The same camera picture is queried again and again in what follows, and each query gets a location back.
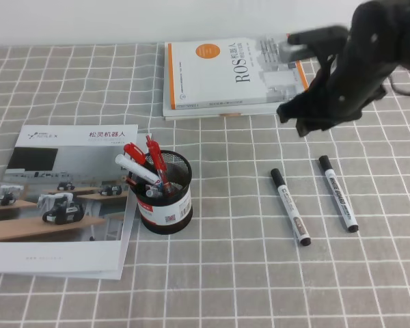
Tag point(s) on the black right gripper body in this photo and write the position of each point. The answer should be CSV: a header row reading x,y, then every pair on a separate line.
x,y
379,41

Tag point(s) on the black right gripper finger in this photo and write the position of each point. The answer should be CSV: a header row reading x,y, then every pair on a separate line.
x,y
317,109

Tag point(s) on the red ballpoint pen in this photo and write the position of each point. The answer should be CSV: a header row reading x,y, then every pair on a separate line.
x,y
159,165

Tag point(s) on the black mesh pen holder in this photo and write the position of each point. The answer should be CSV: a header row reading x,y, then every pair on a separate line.
x,y
166,215

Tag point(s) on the white marker in holder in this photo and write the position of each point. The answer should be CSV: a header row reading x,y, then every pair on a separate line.
x,y
138,170

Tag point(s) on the red pen with clip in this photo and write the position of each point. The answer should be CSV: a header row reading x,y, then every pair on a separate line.
x,y
135,153

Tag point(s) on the white board marker right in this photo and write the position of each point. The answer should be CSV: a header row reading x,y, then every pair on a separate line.
x,y
343,204

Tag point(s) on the white board marker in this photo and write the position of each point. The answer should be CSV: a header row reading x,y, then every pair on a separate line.
x,y
343,204
294,216

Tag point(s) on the white board marker left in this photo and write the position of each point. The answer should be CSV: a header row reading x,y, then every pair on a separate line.
x,y
294,216

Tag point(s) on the white orange ROS book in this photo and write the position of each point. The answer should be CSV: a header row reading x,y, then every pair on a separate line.
x,y
232,71

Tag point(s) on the grey checkered tablecloth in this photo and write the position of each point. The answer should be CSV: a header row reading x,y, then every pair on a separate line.
x,y
238,263

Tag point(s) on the AgileX robot brochure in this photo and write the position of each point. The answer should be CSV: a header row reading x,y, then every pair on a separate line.
x,y
66,209

